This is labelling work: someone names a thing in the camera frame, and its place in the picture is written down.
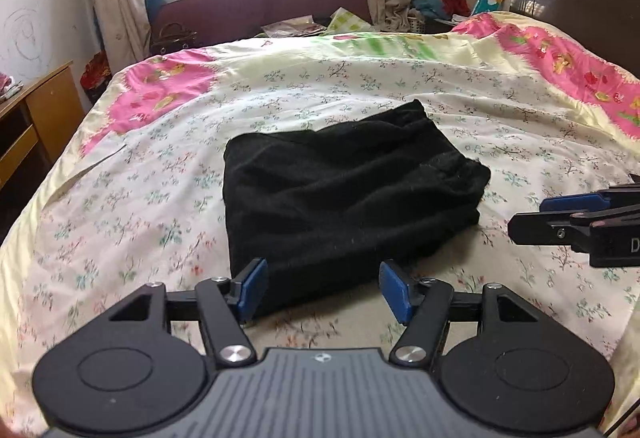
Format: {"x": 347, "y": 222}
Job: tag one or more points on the red bag on floor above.
{"x": 96, "y": 77}

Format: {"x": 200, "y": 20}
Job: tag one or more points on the floral white pink bedsheet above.
{"x": 136, "y": 197}

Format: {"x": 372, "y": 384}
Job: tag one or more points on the black pants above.
{"x": 325, "y": 208}

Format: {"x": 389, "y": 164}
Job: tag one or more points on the wooden desk with drawers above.
{"x": 36, "y": 125}

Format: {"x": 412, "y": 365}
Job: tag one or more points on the brown woven handbag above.
{"x": 173, "y": 37}

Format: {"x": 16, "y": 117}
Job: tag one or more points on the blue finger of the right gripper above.
{"x": 550, "y": 227}
{"x": 593, "y": 201}

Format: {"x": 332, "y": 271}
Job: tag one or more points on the green checked pillow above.
{"x": 344, "y": 22}

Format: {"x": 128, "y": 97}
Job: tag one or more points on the pile of colourful clothes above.
{"x": 410, "y": 15}

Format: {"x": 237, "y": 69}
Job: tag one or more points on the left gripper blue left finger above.
{"x": 248, "y": 289}

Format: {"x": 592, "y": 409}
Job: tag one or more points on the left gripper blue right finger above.
{"x": 401, "y": 292}

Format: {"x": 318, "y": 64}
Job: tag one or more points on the dark wooden headboard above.
{"x": 608, "y": 28}

